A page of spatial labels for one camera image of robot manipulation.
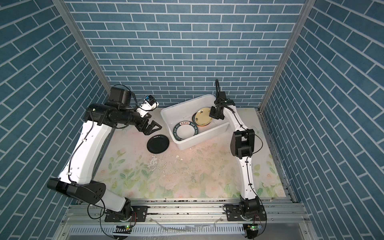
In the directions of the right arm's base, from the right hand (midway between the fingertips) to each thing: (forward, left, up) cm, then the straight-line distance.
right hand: (211, 113), depth 104 cm
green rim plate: (-9, +18, -9) cm, 22 cm away
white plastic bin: (+2, +22, -2) cm, 22 cm away
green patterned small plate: (+2, +13, -8) cm, 15 cm away
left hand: (-29, +26, +23) cm, 45 cm away
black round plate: (-22, +34, -9) cm, 42 cm away
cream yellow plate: (+3, +6, -7) cm, 10 cm away
